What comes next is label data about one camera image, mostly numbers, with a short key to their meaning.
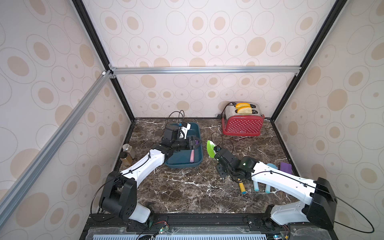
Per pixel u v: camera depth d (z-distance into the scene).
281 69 0.90
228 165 0.58
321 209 0.39
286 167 0.92
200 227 0.73
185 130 0.76
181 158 0.93
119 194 0.42
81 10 0.69
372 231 0.37
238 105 1.01
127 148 0.91
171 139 0.65
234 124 1.00
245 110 0.98
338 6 0.68
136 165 0.50
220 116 1.17
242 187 0.83
